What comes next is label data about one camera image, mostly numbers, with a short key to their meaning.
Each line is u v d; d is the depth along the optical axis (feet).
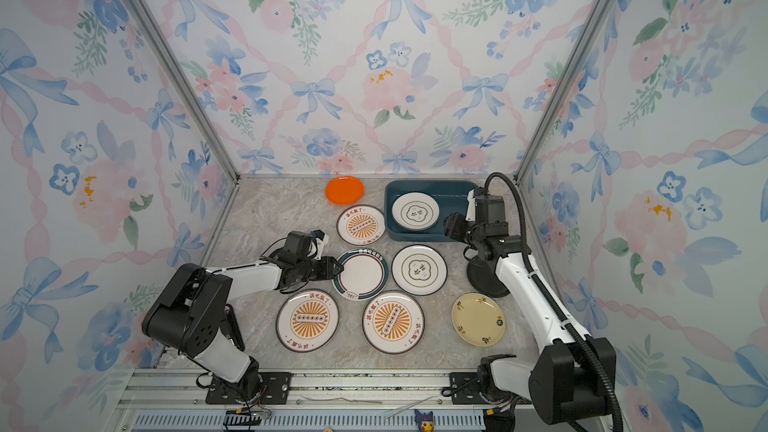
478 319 2.92
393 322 2.75
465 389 2.40
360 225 3.48
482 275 2.98
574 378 1.30
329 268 2.73
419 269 3.11
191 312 1.58
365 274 3.06
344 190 3.85
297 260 2.47
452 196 3.76
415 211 3.58
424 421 2.22
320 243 2.86
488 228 2.02
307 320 2.78
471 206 2.45
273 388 2.45
